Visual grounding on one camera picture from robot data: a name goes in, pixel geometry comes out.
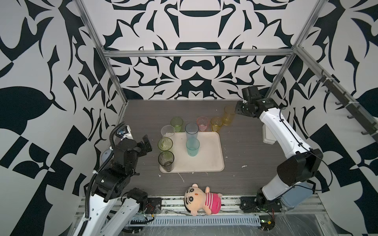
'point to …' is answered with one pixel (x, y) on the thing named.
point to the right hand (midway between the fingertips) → (239, 106)
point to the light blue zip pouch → (298, 193)
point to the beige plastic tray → (210, 158)
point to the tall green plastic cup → (165, 143)
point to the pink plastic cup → (203, 122)
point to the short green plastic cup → (176, 122)
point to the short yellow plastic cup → (216, 122)
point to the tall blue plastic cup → (192, 129)
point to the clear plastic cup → (167, 131)
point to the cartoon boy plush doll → (196, 199)
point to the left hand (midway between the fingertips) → (135, 136)
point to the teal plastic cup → (193, 145)
